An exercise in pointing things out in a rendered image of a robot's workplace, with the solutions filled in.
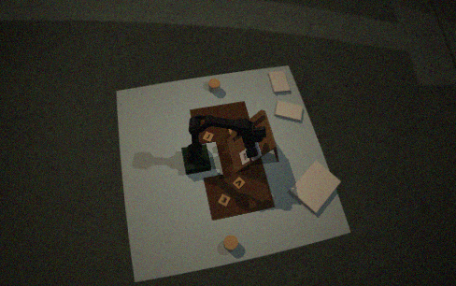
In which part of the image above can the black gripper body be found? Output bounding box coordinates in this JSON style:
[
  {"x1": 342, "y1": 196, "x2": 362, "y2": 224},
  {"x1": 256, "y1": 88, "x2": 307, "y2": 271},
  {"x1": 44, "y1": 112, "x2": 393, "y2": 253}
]
[{"x1": 242, "y1": 137, "x2": 258, "y2": 158}]

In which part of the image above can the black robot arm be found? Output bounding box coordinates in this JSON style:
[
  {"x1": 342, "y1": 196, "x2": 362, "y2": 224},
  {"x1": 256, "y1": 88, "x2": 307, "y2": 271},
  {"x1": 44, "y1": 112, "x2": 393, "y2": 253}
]
[{"x1": 186, "y1": 115, "x2": 266, "y2": 164}]

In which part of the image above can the white paper ticket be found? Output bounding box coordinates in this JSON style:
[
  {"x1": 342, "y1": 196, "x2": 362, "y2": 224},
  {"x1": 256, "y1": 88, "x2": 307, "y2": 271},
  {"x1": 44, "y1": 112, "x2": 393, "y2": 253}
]
[{"x1": 239, "y1": 150, "x2": 249, "y2": 165}]

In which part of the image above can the grey cylinder with tan lid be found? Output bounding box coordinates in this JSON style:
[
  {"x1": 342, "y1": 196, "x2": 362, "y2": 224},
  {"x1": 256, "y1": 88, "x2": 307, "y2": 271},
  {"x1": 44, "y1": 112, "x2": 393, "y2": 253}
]
[
  {"x1": 208, "y1": 79, "x2": 221, "y2": 93},
  {"x1": 223, "y1": 236, "x2": 238, "y2": 250}
]

